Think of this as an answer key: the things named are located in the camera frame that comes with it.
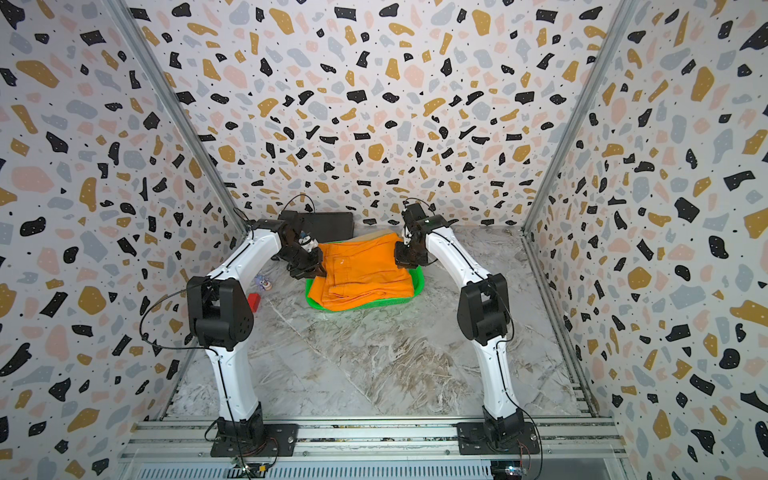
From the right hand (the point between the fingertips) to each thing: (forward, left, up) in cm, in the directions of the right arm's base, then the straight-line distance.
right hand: (399, 262), depth 95 cm
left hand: (-4, +22, 0) cm, 22 cm away
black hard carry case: (+26, +33, -10) cm, 43 cm away
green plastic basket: (-5, -6, -1) cm, 8 cm away
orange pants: (-4, +12, 0) cm, 13 cm away
